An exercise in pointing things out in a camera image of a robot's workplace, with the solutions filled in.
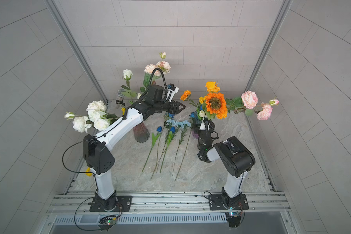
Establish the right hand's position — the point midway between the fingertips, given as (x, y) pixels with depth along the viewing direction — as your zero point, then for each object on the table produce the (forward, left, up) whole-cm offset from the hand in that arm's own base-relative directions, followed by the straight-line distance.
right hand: (201, 117), depth 90 cm
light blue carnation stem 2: (+2, +16, -9) cm, 19 cm away
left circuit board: (-49, +50, -11) cm, 71 cm away
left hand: (-1, +11, +14) cm, 18 cm away
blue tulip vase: (-3, +19, -9) cm, 21 cm away
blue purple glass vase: (-10, +5, +4) cm, 12 cm away
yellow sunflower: (0, +1, +15) cm, 15 cm away
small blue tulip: (-1, +28, -10) cm, 30 cm away
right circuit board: (-51, -9, -15) cm, 54 cm away
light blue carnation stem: (+4, +22, -9) cm, 24 cm away
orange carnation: (+3, +9, +16) cm, 18 cm away
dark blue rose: (+10, +20, -9) cm, 24 cm away
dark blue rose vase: (+8, +6, -8) cm, 13 cm away
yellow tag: (-27, +66, -10) cm, 72 cm away
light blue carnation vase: (+1, +10, -7) cm, 13 cm away
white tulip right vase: (-10, +2, +15) cm, 18 cm away
